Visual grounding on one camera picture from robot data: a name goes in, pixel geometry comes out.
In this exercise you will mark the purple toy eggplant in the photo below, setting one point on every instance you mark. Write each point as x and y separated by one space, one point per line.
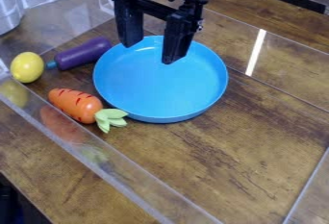
86 53

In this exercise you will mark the blue round tray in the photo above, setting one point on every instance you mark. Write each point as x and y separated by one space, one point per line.
158 92

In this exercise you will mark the orange toy carrot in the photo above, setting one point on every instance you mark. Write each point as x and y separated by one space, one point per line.
85 108

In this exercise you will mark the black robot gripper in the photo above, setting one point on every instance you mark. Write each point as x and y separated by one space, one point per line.
180 26

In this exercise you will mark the yellow toy lemon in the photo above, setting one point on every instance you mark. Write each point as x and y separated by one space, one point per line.
27 67

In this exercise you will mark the clear acrylic barrier wall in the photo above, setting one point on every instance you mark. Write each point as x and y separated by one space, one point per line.
247 164

